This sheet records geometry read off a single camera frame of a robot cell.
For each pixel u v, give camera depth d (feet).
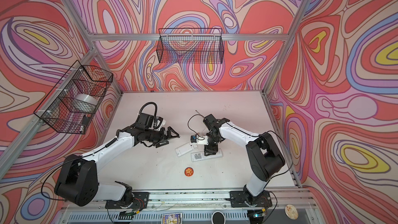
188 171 2.70
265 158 1.49
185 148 2.96
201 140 2.50
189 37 2.83
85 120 2.41
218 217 2.14
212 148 2.51
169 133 2.46
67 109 2.40
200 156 2.83
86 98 2.41
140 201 2.37
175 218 2.22
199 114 2.46
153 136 2.39
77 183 1.36
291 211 2.31
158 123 2.60
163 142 2.72
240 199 2.41
